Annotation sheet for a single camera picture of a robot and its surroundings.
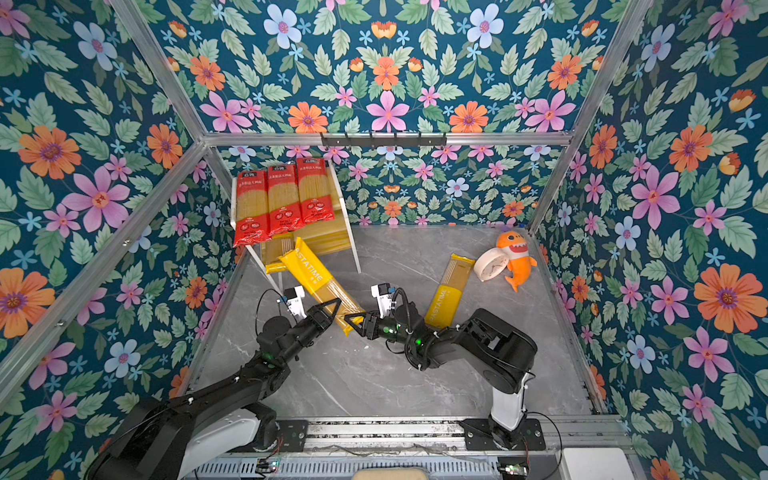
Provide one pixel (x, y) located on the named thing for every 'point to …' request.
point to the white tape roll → (490, 264)
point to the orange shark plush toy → (515, 246)
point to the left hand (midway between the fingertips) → (344, 297)
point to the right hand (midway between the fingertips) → (349, 316)
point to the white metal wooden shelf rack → (325, 238)
